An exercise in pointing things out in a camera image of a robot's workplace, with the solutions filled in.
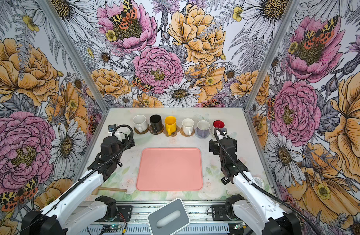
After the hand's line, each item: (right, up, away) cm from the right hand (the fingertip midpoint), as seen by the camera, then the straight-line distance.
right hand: (220, 143), depth 83 cm
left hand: (-54, +3, -1) cm, 54 cm away
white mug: (-50, +11, +16) cm, 54 cm away
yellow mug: (-29, +10, +16) cm, 35 cm away
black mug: (-39, +11, +19) cm, 45 cm away
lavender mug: (-7, +7, +23) cm, 25 cm away
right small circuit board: (+7, -38, -12) cm, 40 cm away
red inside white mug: (+3, +10, +19) cm, 22 cm away
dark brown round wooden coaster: (-40, +6, +21) cm, 45 cm away
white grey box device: (-28, -35, -12) cm, 46 cm away
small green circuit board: (-56, -39, -12) cm, 70 cm away
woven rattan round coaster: (-22, +4, +23) cm, 31 cm away
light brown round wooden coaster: (-49, +5, +23) cm, 54 cm away
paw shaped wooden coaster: (-28, +4, +22) cm, 36 cm away
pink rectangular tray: (-26, -17, +9) cm, 33 cm away
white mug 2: (-18, +9, +16) cm, 26 cm away
